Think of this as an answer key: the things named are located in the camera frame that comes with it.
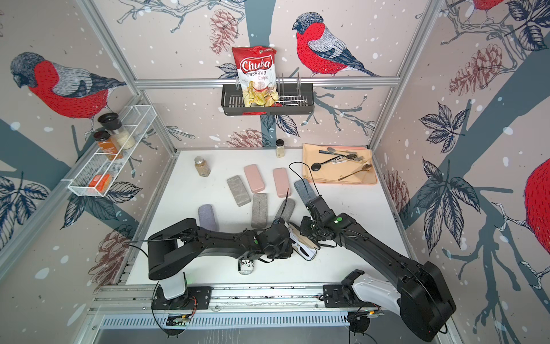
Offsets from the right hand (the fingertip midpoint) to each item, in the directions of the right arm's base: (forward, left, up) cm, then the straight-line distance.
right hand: (300, 228), depth 82 cm
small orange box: (0, +63, +27) cm, 69 cm away
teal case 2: (+9, +18, -4) cm, 21 cm away
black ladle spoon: (+39, -10, -8) cm, 41 cm away
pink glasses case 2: (+28, +9, -8) cm, 30 cm away
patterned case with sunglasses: (-14, +20, -5) cm, 25 cm away
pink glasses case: (+29, +23, -7) cm, 38 cm away
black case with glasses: (-6, 0, -6) cm, 8 cm away
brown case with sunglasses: (+5, +40, -4) cm, 41 cm away
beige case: (+10, +5, -4) cm, 12 cm away
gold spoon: (+38, -36, -6) cm, 53 cm away
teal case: (+20, +29, -5) cm, 36 cm away
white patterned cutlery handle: (+42, -22, -7) cm, 48 cm away
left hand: (-7, 0, -5) cm, 9 cm away
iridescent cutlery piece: (+48, -18, -6) cm, 52 cm away
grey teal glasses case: (+22, -3, -6) cm, 23 cm away
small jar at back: (+45, +10, -2) cm, 46 cm away
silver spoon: (+50, -19, -6) cm, 54 cm away
